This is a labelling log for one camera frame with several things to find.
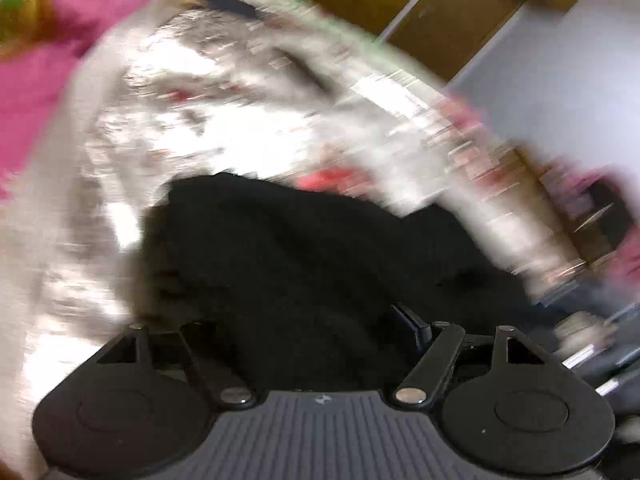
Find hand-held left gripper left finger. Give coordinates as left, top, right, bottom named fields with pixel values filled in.
left=94, top=321, right=257, bottom=409

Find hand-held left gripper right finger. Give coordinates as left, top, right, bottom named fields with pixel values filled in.
left=389, top=302, right=567, bottom=409

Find black pants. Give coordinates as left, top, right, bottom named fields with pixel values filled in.
left=127, top=172, right=566, bottom=393

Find wooden nightstand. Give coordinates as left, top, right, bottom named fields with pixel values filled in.
left=500, top=142, right=640, bottom=291

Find floral satin blanket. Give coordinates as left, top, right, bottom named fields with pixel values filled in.
left=0, top=0, right=591, bottom=480

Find pink cartoon bed sheet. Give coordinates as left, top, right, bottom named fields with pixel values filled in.
left=0, top=0, right=251, bottom=203

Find wooden wardrobe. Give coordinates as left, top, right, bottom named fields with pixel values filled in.
left=245, top=0, right=583, bottom=83

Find dark blue notebook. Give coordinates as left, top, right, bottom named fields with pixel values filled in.
left=204, top=0, right=263, bottom=20

